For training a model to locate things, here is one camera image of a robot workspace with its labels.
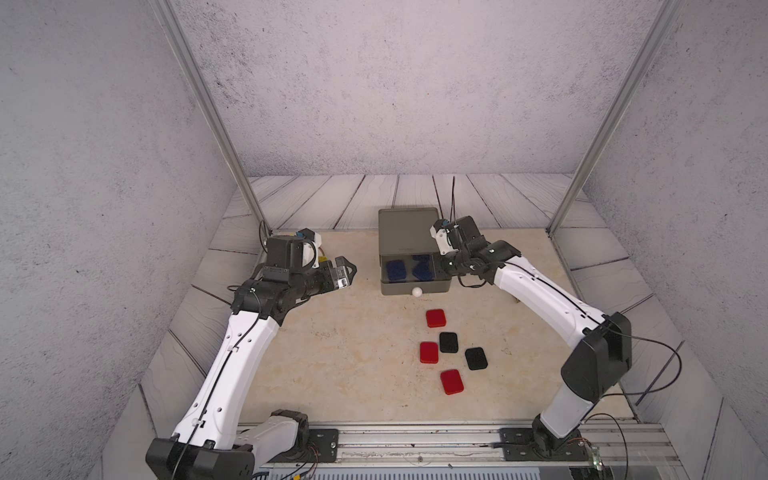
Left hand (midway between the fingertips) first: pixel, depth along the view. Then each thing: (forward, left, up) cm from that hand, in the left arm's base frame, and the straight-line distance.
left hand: (347, 271), depth 72 cm
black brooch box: (-6, -27, -27) cm, 39 cm away
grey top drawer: (+4, -24, -12) cm, 28 cm away
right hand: (+7, -21, -7) cm, 23 cm away
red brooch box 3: (-17, -27, -28) cm, 42 cm away
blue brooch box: (+10, -12, -13) cm, 21 cm away
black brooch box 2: (-11, -35, -28) cm, 46 cm away
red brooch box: (+3, -25, -29) cm, 38 cm away
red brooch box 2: (-8, -22, -29) cm, 37 cm away
